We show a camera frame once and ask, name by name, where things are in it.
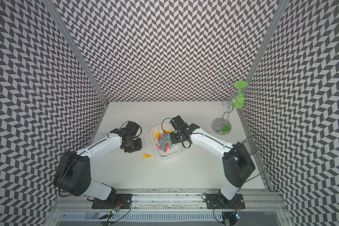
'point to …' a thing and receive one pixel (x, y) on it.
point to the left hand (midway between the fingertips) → (138, 149)
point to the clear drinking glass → (97, 137)
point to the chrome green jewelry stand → (232, 91)
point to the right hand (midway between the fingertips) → (175, 140)
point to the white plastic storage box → (175, 150)
